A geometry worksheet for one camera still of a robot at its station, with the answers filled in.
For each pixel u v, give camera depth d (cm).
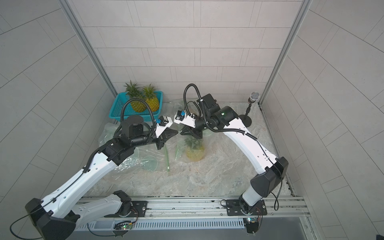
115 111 102
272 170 40
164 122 53
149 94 100
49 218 35
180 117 55
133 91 96
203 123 57
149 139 55
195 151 74
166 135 57
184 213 71
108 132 94
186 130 60
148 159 80
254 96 84
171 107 111
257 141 44
